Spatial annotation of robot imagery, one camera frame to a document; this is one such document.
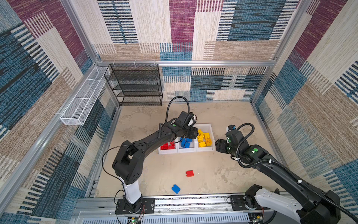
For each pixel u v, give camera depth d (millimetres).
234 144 602
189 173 833
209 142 935
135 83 1085
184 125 678
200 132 985
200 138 957
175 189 788
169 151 920
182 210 729
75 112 915
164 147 934
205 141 940
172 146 935
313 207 393
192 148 909
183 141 948
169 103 1232
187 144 934
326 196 398
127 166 464
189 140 994
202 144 931
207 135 965
